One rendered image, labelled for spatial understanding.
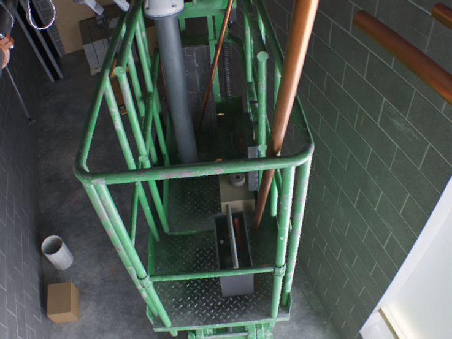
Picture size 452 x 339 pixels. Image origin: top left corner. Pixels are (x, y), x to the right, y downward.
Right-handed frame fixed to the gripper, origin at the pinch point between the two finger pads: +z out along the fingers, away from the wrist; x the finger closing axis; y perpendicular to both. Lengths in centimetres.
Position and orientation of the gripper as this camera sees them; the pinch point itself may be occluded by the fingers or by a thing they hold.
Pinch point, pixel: (110, 7)
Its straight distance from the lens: 146.7
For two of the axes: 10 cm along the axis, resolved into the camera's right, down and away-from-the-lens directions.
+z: 4.1, 3.1, 8.5
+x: 8.7, 1.4, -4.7
